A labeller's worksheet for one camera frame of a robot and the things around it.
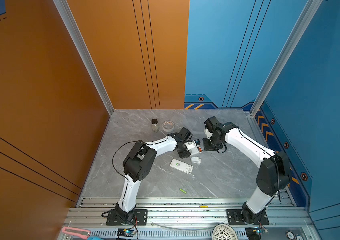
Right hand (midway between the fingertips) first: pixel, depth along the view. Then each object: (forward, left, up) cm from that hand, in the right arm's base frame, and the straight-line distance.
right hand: (204, 148), depth 87 cm
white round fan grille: (-39, -5, -9) cm, 40 cm away
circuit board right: (-39, -21, -13) cm, 46 cm away
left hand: (+5, +10, -10) cm, 15 cm away
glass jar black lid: (+21, +32, -5) cm, 38 cm away
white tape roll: (+26, +23, -10) cm, 36 cm away
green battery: (-20, +13, -11) cm, 26 cm away
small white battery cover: (-2, +5, -10) cm, 11 cm away
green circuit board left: (-39, +39, -11) cm, 57 cm away
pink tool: (-40, +60, -9) cm, 72 cm away
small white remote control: (+5, +3, -9) cm, 11 cm away
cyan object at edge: (-41, +53, -7) cm, 68 cm away
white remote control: (-7, +14, -9) cm, 18 cm away
